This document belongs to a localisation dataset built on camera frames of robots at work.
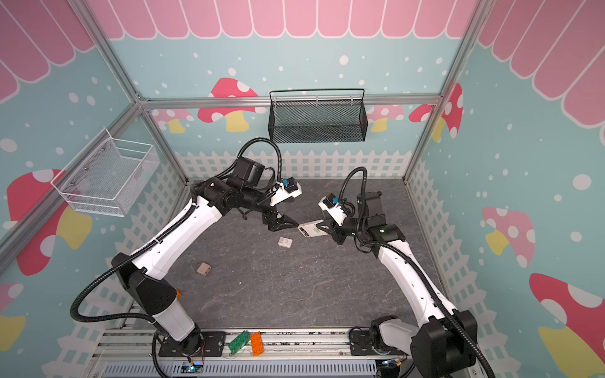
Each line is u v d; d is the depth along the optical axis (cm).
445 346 38
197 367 72
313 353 74
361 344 74
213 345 74
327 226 74
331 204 63
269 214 63
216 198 51
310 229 78
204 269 89
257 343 74
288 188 60
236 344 73
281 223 63
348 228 66
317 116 94
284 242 97
